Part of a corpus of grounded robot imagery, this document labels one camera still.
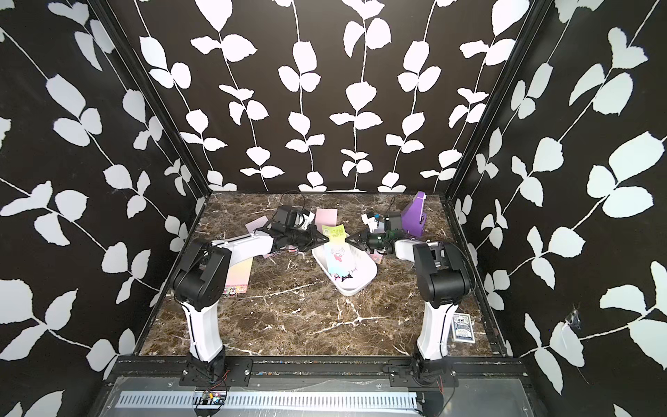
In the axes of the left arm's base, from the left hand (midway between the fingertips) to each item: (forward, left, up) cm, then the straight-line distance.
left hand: (331, 237), depth 92 cm
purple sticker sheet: (+17, +32, -12) cm, 38 cm away
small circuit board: (-45, +34, -11) cm, 58 cm away
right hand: (0, -5, -1) cm, 5 cm away
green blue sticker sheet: (-7, -3, -3) cm, 8 cm away
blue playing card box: (-31, -41, -9) cm, 52 cm away
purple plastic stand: (+8, -32, -1) cm, 33 cm away
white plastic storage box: (-10, -12, -5) cm, 16 cm away
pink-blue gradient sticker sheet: (-5, -16, -5) cm, 18 cm away
